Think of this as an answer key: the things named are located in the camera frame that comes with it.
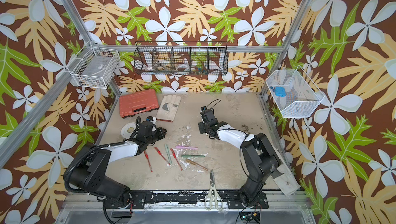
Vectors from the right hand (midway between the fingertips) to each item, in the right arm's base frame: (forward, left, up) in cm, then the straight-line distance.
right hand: (202, 123), depth 94 cm
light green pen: (-17, +20, -7) cm, 27 cm away
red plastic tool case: (+19, +45, -2) cm, 49 cm away
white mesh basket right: (+2, -51, +22) cm, 56 cm away
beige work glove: (+18, +24, -6) cm, 31 cm away
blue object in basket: (+10, -44, +18) cm, 49 cm away
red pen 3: (-20, +15, -8) cm, 26 cm away
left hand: (-3, +22, -1) cm, 22 cm away
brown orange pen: (-22, +6, -7) cm, 24 cm away
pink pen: (-13, +10, -7) cm, 18 cm away
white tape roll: (-1, +49, -6) cm, 49 cm away
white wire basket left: (+20, +62, +28) cm, 70 cm away
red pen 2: (-19, +23, -7) cm, 31 cm away
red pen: (-19, +32, -7) cm, 38 cm away
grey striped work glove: (-32, -44, -8) cm, 55 cm away
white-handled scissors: (-42, -2, -8) cm, 43 cm away
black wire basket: (+34, -2, +24) cm, 42 cm away
